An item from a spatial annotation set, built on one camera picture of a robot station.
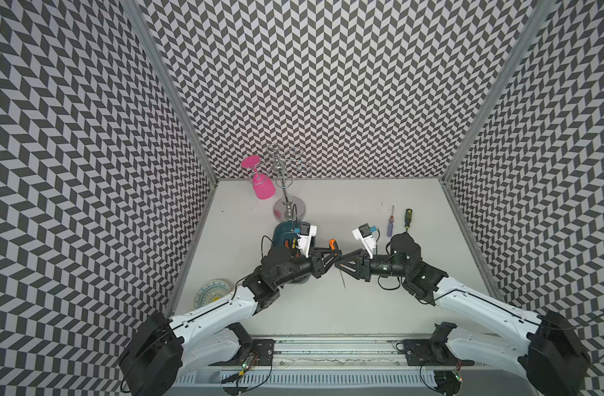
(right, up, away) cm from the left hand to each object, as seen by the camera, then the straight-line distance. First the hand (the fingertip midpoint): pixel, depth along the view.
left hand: (339, 256), depth 70 cm
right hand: (0, -4, 0) cm, 4 cm away
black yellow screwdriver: (+32, +8, +32) cm, 46 cm away
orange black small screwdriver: (-2, +3, -1) cm, 4 cm away
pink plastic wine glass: (-28, +22, +26) cm, 44 cm away
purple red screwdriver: (+25, +6, +31) cm, 40 cm away
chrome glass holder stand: (-19, +13, +35) cm, 42 cm away
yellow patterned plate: (-43, -15, +12) cm, 47 cm away
